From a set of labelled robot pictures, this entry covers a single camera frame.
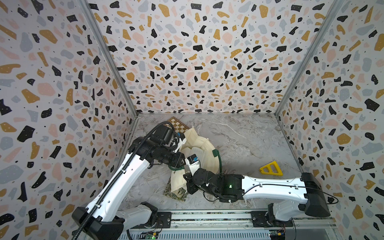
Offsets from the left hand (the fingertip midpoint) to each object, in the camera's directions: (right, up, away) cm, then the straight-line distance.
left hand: (184, 160), depth 69 cm
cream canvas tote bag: (+5, +6, +15) cm, 17 cm away
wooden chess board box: (-9, +16, +40) cm, 44 cm away
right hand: (0, -7, -3) cm, 7 cm away
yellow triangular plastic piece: (+49, -11, +21) cm, 55 cm away
